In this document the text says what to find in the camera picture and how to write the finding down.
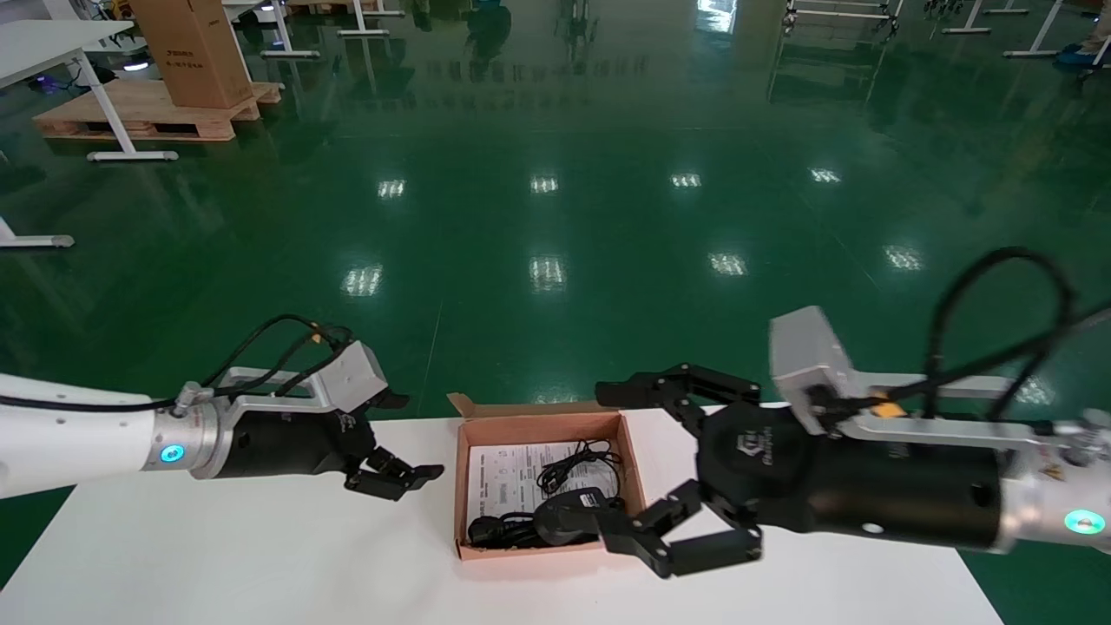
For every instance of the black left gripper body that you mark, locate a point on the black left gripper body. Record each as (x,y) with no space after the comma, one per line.
(286,444)

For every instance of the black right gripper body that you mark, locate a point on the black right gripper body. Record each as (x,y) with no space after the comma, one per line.
(868,486)

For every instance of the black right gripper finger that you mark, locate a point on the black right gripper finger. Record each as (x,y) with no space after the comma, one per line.
(712,549)
(694,386)

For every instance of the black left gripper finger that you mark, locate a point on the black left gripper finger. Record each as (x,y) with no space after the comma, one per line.
(399,479)
(386,399)

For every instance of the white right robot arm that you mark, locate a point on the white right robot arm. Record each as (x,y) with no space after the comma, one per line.
(1068,495)

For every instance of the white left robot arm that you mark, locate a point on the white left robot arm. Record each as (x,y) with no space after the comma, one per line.
(69,443)

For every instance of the brown cardboard storage box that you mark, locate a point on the brown cardboard storage box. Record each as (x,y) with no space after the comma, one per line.
(542,428)

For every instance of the white printed instruction sheet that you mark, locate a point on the white printed instruction sheet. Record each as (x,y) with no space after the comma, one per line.
(499,477)

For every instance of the white table foot bar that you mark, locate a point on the white table foot bar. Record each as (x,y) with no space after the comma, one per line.
(35,242)

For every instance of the wooden pallet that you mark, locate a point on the wooden pallet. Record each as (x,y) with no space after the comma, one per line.
(139,108)

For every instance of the tall brown cardboard carton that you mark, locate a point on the tall brown cardboard carton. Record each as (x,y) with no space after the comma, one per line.
(195,52)

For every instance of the white table leg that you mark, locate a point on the white table leg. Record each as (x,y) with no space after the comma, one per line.
(1037,43)
(970,24)

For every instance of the white table with T-leg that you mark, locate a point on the white table with T-leg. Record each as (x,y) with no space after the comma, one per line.
(43,42)

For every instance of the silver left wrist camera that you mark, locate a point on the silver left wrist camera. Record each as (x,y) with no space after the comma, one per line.
(356,378)

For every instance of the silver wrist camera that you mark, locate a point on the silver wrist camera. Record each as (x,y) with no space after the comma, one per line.
(356,378)
(803,351)

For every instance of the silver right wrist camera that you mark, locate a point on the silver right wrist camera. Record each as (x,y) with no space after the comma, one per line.
(803,351)

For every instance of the white table frame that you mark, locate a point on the white table frame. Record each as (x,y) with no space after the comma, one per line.
(282,39)
(360,26)

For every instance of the metal rack frame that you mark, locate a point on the metal rack frame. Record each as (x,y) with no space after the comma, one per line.
(838,15)

